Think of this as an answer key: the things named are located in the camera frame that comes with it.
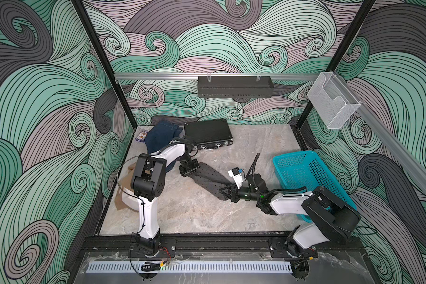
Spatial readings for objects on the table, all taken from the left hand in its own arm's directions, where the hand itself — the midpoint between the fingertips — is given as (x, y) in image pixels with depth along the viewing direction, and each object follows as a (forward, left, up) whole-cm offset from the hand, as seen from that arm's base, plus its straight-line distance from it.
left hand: (197, 173), depth 92 cm
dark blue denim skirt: (+28, +25, 0) cm, 38 cm away
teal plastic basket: (+5, -60, -3) cm, 61 cm away
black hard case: (+29, -7, 0) cm, 30 cm away
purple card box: (+29, +38, -3) cm, 48 cm away
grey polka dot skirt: (-4, -8, 0) cm, 9 cm away
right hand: (-12, -12, +3) cm, 17 cm away
